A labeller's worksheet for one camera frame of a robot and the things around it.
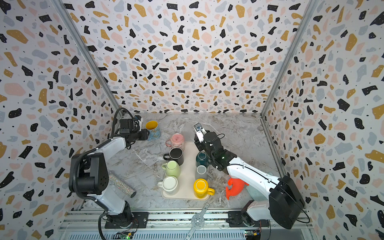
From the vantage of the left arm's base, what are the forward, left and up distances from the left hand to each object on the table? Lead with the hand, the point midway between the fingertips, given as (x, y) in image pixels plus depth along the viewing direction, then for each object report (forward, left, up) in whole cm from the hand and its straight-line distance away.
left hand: (145, 129), depth 94 cm
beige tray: (-26, -26, -13) cm, 39 cm away
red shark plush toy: (-34, -54, -9) cm, 64 cm away
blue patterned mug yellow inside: (+5, -3, -4) cm, 7 cm away
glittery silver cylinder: (-32, +8, -10) cm, 34 cm away
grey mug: (-27, -35, -3) cm, 44 cm away
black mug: (-16, -20, -4) cm, 26 cm away
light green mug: (-24, -19, -4) cm, 31 cm away
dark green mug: (-20, -36, -3) cm, 41 cm away
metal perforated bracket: (-49, -33, -13) cm, 60 cm away
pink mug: (-7, -21, -2) cm, 22 cm away
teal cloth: (-37, -66, -12) cm, 76 cm away
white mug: (-32, -18, -5) cm, 37 cm away
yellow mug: (-36, -35, -3) cm, 50 cm away
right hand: (-11, -33, +13) cm, 37 cm away
